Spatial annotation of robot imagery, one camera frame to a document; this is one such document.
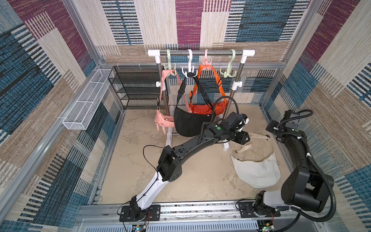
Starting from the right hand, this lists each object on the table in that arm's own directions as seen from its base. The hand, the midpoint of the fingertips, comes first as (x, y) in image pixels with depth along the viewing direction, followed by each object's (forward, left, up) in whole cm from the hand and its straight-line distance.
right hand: (277, 130), depth 85 cm
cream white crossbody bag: (-14, +12, -12) cm, 22 cm away
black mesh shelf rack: (+40, +89, +3) cm, 98 cm away
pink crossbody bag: (+5, +67, +5) cm, 67 cm away
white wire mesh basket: (+15, +119, +2) cm, 120 cm away
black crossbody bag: (+8, +51, -1) cm, 52 cm away
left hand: (-8, +20, +3) cm, 21 cm away
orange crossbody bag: (+14, +35, +4) cm, 38 cm away
